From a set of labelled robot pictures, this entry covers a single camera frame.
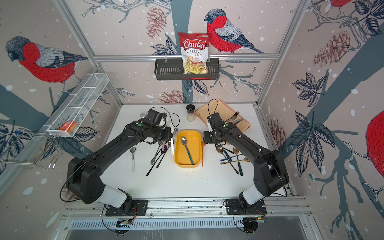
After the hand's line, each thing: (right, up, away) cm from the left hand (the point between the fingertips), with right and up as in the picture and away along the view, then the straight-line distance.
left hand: (175, 133), depth 82 cm
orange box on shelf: (-46, +5, -16) cm, 49 cm away
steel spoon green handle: (+4, -8, +16) cm, 18 cm away
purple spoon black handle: (-10, -14, +11) cm, 20 cm away
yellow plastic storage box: (+10, -10, +14) cm, 20 cm away
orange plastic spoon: (+16, -9, +9) cm, 21 cm away
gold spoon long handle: (+42, -17, +8) cm, 46 cm away
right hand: (+18, -4, +6) cm, 19 cm away
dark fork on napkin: (+40, +9, +29) cm, 50 cm away
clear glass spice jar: (-25, +10, +19) cm, 33 cm away
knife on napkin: (+42, +6, +28) cm, 51 cm away
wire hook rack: (-48, +1, -22) cm, 52 cm away
